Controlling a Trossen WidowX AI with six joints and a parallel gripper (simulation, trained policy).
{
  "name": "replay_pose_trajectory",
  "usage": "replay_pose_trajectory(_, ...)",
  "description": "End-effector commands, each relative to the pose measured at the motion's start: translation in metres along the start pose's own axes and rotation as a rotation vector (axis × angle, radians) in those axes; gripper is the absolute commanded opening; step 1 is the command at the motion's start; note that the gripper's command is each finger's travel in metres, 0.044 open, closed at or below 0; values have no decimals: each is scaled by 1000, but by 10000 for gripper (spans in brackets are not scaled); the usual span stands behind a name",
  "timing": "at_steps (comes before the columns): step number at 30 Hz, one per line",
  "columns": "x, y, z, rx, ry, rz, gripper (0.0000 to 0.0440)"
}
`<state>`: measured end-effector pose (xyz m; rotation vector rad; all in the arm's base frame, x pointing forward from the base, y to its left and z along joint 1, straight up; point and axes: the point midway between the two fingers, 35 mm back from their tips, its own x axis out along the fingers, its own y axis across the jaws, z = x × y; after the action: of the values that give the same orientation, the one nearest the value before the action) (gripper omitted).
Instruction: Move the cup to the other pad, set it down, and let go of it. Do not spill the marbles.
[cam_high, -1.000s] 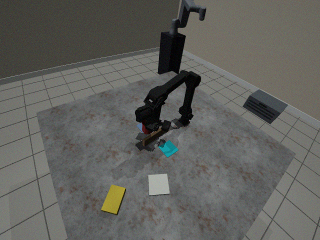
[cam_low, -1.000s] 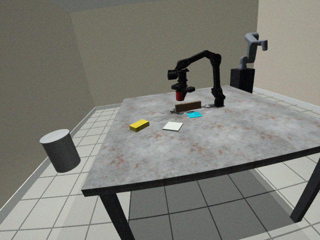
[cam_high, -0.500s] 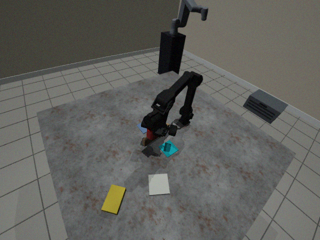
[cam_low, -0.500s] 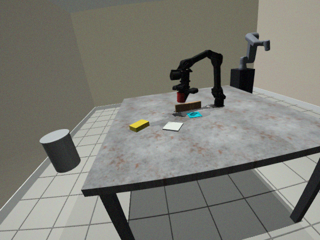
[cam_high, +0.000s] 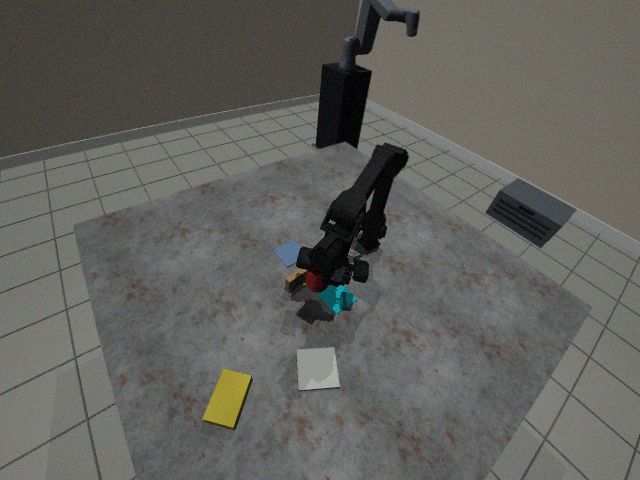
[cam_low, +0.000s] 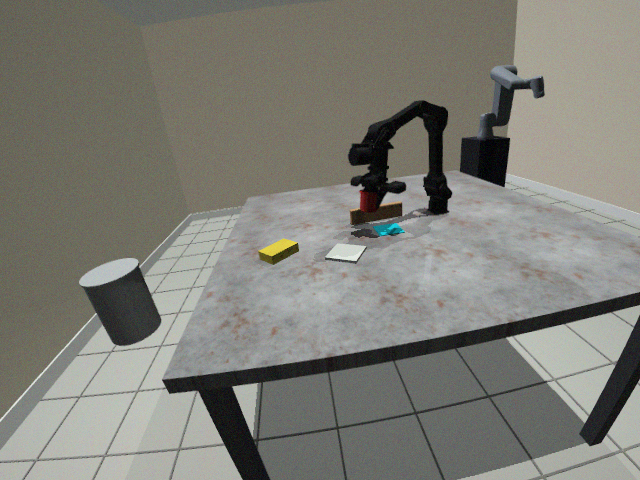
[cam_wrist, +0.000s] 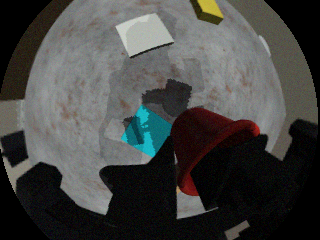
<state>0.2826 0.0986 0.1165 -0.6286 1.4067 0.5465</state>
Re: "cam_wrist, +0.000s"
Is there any yellow flat block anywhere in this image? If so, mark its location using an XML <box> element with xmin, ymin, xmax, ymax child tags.
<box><xmin>191</xmin><ymin>0</ymin><xmax>224</xmax><ymax>25</ymax></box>

